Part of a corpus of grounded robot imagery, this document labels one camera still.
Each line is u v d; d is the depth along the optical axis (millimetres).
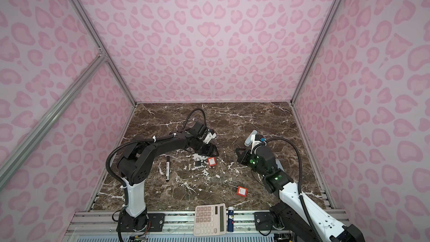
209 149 824
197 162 909
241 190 801
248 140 977
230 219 723
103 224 754
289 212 605
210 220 719
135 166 506
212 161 902
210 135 882
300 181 549
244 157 680
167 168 881
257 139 713
